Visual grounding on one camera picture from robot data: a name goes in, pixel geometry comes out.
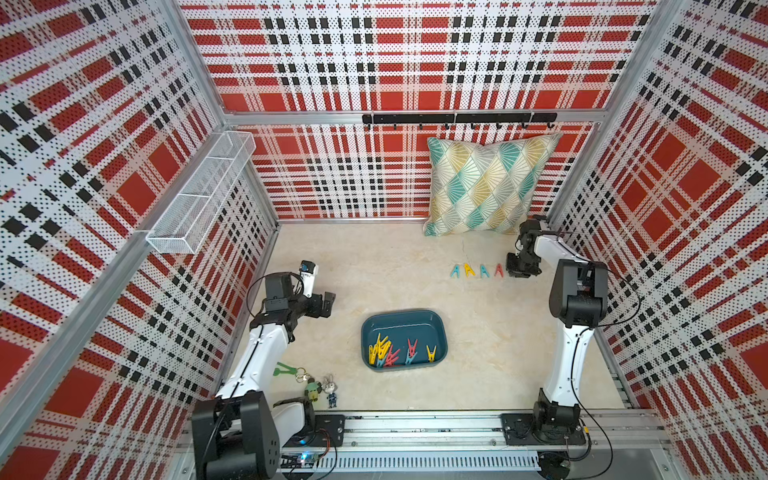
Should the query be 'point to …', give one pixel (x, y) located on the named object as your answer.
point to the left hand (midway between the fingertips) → (322, 292)
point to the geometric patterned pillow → (484, 188)
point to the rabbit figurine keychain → (330, 387)
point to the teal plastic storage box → (427, 327)
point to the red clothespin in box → (390, 360)
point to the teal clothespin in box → (408, 359)
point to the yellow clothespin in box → (380, 349)
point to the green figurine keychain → (313, 389)
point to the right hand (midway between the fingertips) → (519, 270)
